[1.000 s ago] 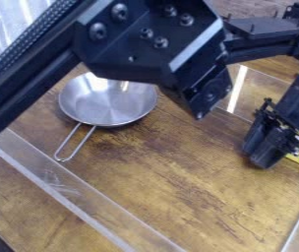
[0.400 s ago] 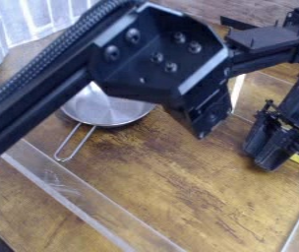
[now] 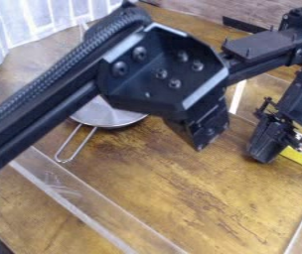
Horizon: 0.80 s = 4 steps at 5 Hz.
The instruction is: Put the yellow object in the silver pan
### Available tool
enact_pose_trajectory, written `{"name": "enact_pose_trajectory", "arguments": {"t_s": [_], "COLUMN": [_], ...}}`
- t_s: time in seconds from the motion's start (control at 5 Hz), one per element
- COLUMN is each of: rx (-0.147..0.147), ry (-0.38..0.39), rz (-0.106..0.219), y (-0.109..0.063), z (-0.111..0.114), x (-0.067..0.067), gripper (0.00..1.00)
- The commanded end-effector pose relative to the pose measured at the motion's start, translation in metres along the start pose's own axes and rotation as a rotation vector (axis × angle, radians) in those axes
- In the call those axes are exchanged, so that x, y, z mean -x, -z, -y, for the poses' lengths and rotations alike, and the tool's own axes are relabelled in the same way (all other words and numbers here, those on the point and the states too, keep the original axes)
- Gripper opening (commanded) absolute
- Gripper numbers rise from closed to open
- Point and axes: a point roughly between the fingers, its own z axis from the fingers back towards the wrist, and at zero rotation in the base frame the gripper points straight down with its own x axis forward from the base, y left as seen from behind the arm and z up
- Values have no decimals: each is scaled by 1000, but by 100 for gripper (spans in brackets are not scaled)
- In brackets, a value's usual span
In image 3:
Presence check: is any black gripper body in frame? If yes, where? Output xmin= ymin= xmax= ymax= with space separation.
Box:
xmin=254 ymin=71 xmax=302 ymax=150

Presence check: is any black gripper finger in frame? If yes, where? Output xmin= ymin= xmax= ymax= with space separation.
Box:
xmin=247 ymin=114 xmax=298 ymax=164

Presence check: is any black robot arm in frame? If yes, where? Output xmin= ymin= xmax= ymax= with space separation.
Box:
xmin=0 ymin=2 xmax=302 ymax=170

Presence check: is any silver frying pan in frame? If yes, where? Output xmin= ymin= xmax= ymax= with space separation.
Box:
xmin=54 ymin=95 xmax=147 ymax=163

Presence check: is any black strip on table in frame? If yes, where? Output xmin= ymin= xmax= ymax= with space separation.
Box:
xmin=223 ymin=16 xmax=266 ymax=34

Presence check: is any clear acrylic tray barrier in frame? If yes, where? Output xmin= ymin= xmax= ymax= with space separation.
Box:
xmin=0 ymin=19 xmax=302 ymax=254

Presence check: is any white grey curtain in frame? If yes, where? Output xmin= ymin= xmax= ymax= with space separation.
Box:
xmin=0 ymin=0 xmax=123 ymax=65

